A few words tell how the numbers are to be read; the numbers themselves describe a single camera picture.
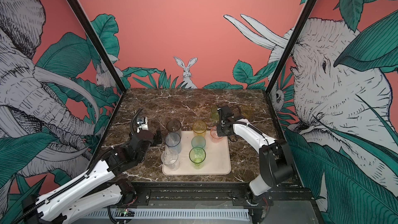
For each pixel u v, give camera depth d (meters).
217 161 0.86
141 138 0.54
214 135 0.91
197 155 0.72
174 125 0.87
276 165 0.44
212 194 0.76
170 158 0.85
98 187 0.49
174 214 0.70
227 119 0.66
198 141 0.91
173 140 0.85
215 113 1.02
